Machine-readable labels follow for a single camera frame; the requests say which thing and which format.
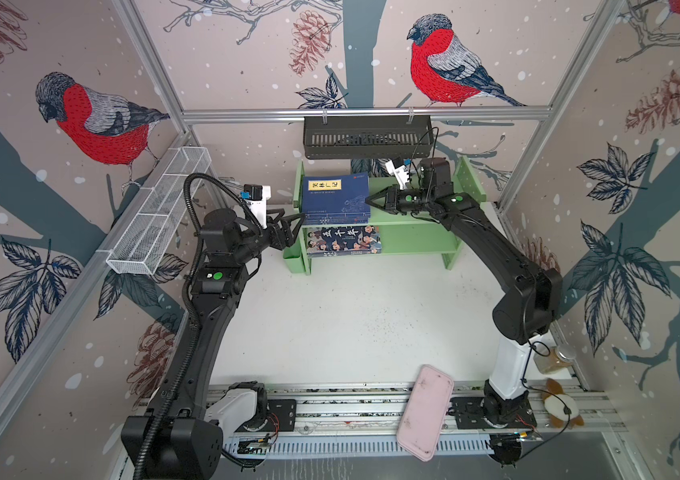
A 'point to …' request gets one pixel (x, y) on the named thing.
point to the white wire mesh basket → (142, 233)
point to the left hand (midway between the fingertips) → (291, 212)
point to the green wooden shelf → (401, 234)
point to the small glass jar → (559, 359)
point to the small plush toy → (557, 404)
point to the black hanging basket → (365, 137)
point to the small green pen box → (295, 255)
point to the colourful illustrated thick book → (343, 240)
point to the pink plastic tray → (423, 420)
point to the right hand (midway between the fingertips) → (364, 204)
